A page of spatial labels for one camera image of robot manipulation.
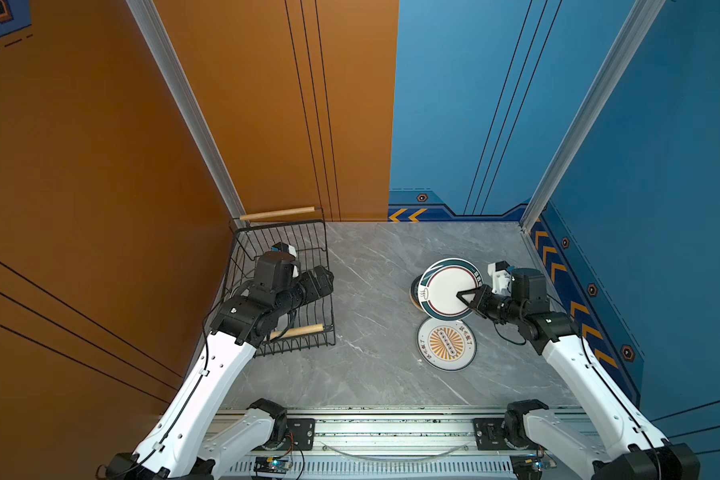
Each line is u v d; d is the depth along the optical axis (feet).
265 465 2.36
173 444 1.23
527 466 2.29
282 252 2.06
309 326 2.42
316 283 2.07
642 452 1.25
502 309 2.14
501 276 2.34
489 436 2.38
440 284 2.70
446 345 2.88
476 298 2.27
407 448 2.39
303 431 2.43
